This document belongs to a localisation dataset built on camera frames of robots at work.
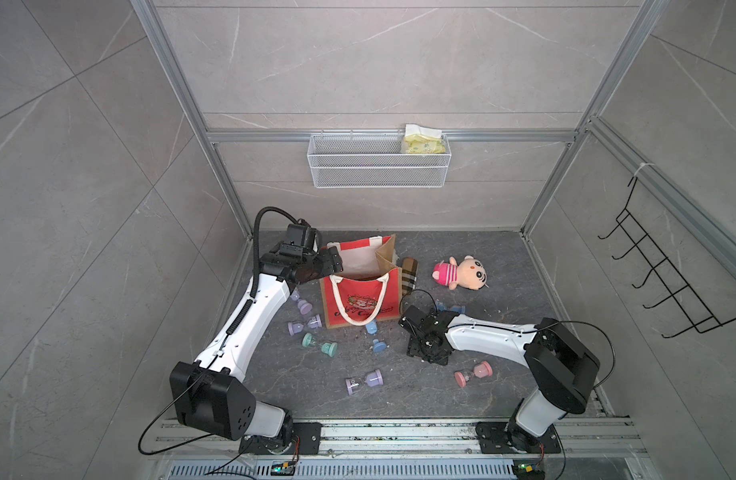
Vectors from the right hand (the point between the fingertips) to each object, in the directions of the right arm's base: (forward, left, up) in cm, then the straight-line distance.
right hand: (421, 354), depth 88 cm
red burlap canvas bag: (+10, +15, +21) cm, 28 cm away
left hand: (+18, +25, +24) cm, 39 cm away
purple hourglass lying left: (+8, +38, +2) cm, 39 cm away
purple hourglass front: (-8, +14, +4) cm, 17 cm away
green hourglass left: (+1, +27, +4) cm, 27 cm away
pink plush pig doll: (+24, -18, +7) cm, 31 cm away
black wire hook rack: (-7, -52, +33) cm, 62 cm away
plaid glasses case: (+28, +1, +3) cm, 28 cm away
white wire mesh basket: (+56, +13, +30) cm, 65 cm away
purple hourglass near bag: (+15, +37, +3) cm, 40 cm away
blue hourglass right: (+14, -13, +1) cm, 19 cm away
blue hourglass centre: (+7, +15, +3) cm, 17 cm away
